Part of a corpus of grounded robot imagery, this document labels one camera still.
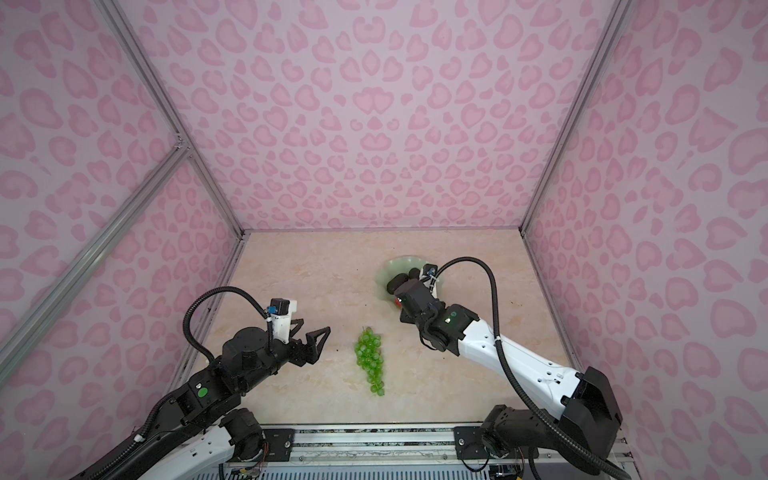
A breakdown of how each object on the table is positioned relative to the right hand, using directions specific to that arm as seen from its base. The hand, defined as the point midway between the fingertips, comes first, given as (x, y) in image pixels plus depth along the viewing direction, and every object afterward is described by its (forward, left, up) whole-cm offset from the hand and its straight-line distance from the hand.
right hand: (412, 300), depth 79 cm
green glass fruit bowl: (+22, +4, -13) cm, 26 cm away
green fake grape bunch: (-10, +12, -14) cm, 21 cm away
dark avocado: (+15, +5, -14) cm, 22 cm away
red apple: (-11, +3, +17) cm, 20 cm away
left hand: (-9, +22, +5) cm, 25 cm away
